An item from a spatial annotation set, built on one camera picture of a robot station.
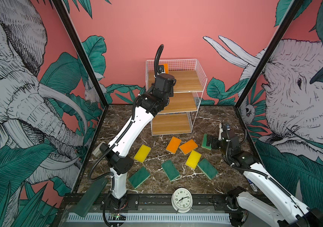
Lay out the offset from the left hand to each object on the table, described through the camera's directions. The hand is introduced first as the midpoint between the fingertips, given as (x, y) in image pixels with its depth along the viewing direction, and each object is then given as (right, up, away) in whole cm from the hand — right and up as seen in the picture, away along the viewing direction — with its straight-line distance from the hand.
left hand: (164, 80), depth 70 cm
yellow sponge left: (-15, -43, +23) cm, 50 cm away
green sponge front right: (+28, -51, +16) cm, 61 cm away
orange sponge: (+6, -38, +26) cm, 46 cm away
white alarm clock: (+9, -62, +2) cm, 62 cm away
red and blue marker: (+33, -44, -18) cm, 58 cm away
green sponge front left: (-15, -54, +12) cm, 58 cm away
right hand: (+28, -28, +9) cm, 40 cm away
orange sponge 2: (+17, -39, +26) cm, 50 cm away
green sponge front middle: (+4, -51, +15) cm, 53 cm away
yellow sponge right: (+19, -46, +20) cm, 54 cm away
